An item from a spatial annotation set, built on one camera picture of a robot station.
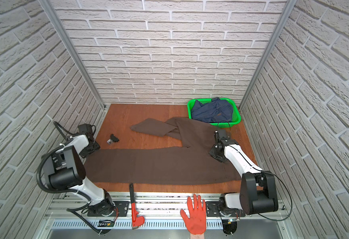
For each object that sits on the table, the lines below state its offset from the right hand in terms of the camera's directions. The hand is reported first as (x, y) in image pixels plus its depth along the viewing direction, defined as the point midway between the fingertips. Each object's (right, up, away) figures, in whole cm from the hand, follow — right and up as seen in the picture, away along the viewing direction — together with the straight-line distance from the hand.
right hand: (217, 155), depth 88 cm
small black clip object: (-69, +9, +11) cm, 71 cm away
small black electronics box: (-60, -30, -16) cm, 69 cm away
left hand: (-78, +5, +2) cm, 78 cm away
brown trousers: (-15, -7, +5) cm, 17 cm away
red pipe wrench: (-43, -27, -18) cm, 54 cm away
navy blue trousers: (+6, +29, +21) cm, 36 cm away
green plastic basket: (+18, +24, +17) cm, 35 cm away
